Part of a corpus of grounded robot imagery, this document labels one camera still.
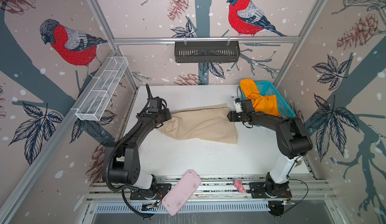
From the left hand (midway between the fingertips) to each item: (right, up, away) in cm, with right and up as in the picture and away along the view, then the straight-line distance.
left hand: (167, 113), depth 90 cm
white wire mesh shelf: (-33, +8, -16) cm, 38 cm away
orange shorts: (+67, +5, +11) cm, 68 cm away
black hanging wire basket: (+23, +42, +17) cm, 51 cm away
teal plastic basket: (+73, +17, +21) cm, 77 cm away
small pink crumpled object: (+39, -34, -17) cm, 54 cm away
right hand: (+43, -3, +10) cm, 44 cm away
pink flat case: (+9, -38, -19) cm, 44 cm away
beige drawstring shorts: (+26, -7, +6) cm, 28 cm away
